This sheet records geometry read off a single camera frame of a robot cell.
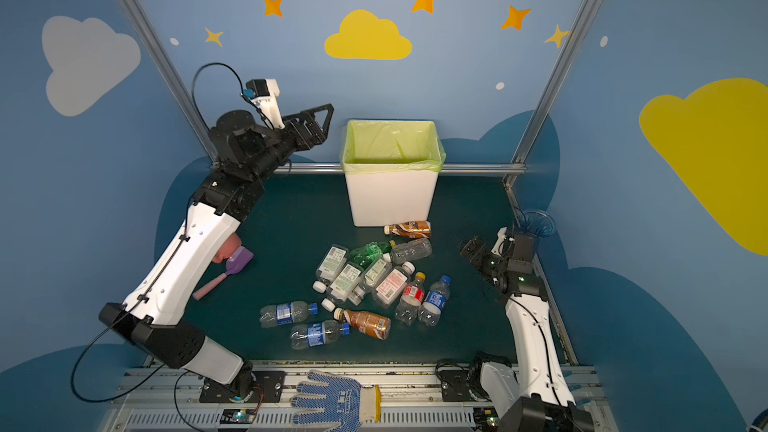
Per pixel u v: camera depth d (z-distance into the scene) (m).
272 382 0.75
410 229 1.01
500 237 0.75
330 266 0.93
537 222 0.84
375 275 0.88
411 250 0.95
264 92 0.52
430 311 0.85
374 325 0.80
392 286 0.88
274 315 0.81
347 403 0.72
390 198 0.97
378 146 1.02
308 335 0.78
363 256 0.96
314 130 0.55
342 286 0.88
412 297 0.85
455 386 0.74
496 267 0.67
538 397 0.40
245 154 0.47
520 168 1.16
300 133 0.54
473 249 0.73
